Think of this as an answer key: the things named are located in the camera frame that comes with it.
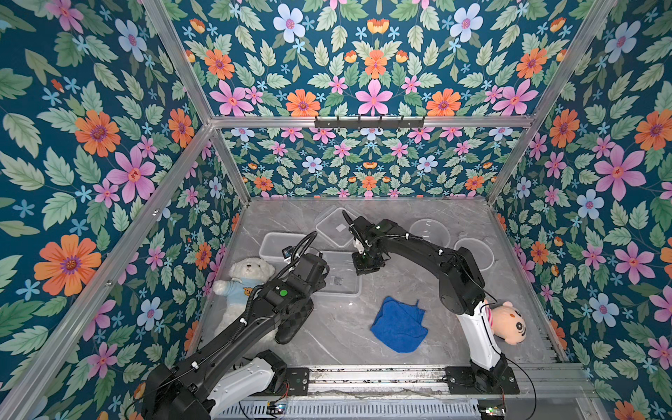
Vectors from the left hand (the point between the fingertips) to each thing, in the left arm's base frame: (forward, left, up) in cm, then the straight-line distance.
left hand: (320, 274), depth 80 cm
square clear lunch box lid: (+29, -4, -12) cm, 32 cm away
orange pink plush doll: (-17, -56, -7) cm, 59 cm away
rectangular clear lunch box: (+21, +21, -11) cm, 31 cm away
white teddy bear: (+5, +26, -5) cm, 27 cm away
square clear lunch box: (+5, -7, -14) cm, 16 cm away
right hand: (+7, -14, -9) cm, 18 cm away
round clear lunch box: (+22, -43, -10) cm, 49 cm away
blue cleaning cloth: (-13, -24, -13) cm, 30 cm away
